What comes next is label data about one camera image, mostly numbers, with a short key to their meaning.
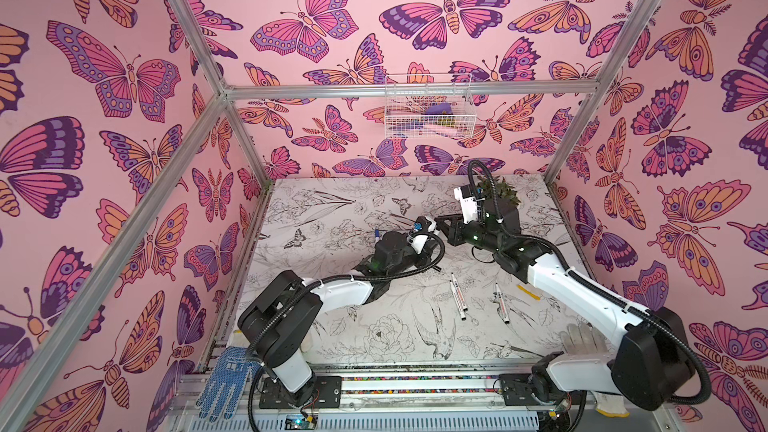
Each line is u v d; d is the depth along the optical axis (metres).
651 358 0.40
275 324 0.43
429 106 0.95
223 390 0.74
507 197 0.90
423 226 0.70
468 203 0.70
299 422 0.72
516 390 0.73
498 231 0.61
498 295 0.90
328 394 0.73
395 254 0.65
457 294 0.90
